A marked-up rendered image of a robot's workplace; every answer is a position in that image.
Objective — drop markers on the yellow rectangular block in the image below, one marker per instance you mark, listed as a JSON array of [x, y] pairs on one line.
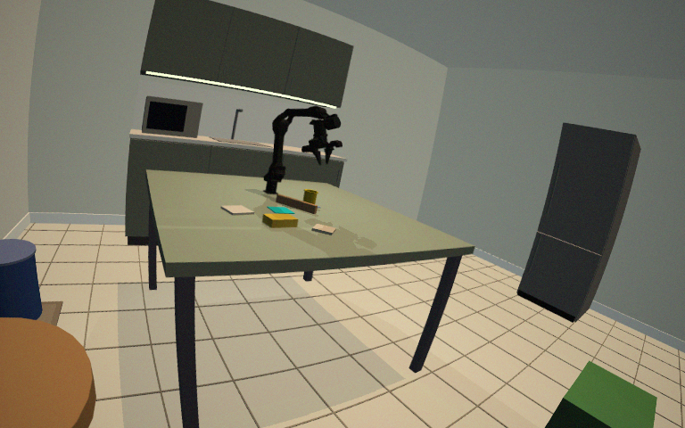
[[279, 220]]

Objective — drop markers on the yellow cup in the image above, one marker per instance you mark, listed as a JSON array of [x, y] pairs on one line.
[[310, 196]]

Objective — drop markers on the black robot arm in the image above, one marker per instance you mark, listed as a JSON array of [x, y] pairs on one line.
[[280, 127]]

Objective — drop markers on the brown wooden plank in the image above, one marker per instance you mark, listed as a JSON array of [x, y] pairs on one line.
[[297, 204]]

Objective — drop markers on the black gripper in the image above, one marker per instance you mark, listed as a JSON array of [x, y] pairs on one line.
[[328, 147]]

